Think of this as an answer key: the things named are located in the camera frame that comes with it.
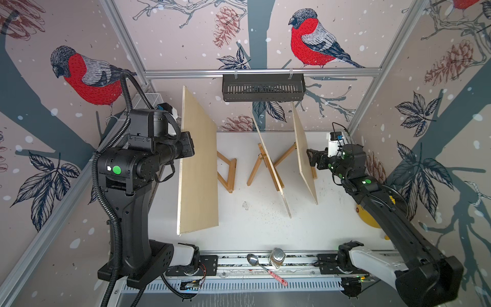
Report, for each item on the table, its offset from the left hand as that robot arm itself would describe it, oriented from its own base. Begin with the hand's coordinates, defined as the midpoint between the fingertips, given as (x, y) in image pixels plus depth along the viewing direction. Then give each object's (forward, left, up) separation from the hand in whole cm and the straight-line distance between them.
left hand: (192, 135), depth 57 cm
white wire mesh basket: (+35, +28, -11) cm, 46 cm away
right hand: (+11, -45, -18) cm, 50 cm away
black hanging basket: (+54, -25, -17) cm, 61 cm away
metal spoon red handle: (-26, -19, -45) cm, 55 cm away
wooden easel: (+5, -7, -41) cm, 42 cm away
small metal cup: (-27, -27, -34) cm, 51 cm away
